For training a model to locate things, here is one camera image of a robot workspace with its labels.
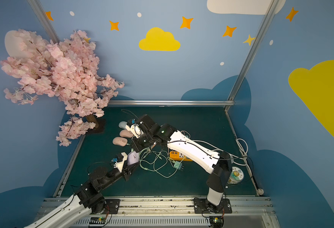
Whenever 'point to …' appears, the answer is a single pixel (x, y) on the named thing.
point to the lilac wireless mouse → (133, 157)
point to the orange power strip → (176, 155)
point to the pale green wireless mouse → (123, 124)
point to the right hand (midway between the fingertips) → (134, 143)
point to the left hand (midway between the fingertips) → (137, 158)
